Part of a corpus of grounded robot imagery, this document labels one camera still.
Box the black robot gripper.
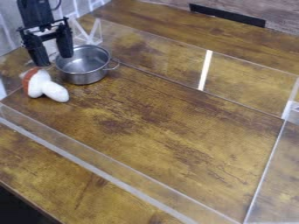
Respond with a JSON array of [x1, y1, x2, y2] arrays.
[[16, 0, 74, 67]]

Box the white plush mushroom brown cap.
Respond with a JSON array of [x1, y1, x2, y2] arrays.
[[20, 67, 70, 102]]

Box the silver metal pot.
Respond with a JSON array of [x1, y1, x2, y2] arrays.
[[55, 45, 121, 85]]

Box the clear acrylic triangular stand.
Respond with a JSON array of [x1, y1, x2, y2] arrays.
[[70, 18, 103, 46]]

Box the clear acrylic tray barrier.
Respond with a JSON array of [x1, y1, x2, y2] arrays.
[[0, 17, 299, 224]]

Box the black bar at table edge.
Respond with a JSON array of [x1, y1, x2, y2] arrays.
[[190, 3, 267, 28]]

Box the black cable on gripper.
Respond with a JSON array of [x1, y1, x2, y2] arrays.
[[50, 0, 63, 12]]

